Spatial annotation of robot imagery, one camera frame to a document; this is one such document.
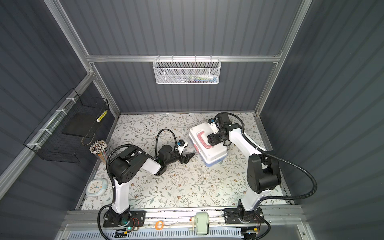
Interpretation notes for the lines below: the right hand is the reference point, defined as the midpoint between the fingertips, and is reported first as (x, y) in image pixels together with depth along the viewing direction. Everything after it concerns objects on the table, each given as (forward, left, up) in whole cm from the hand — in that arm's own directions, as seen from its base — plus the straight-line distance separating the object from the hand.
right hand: (216, 140), depth 92 cm
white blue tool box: (-12, +5, +2) cm, 13 cm away
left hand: (-3, +16, -5) cm, 17 cm away
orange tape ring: (-44, +29, -9) cm, 53 cm away
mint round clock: (-27, +67, -5) cm, 73 cm away
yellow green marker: (+1, +64, +19) cm, 67 cm away
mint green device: (-43, +9, -5) cm, 45 cm away
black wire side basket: (-10, +77, +21) cm, 80 cm away
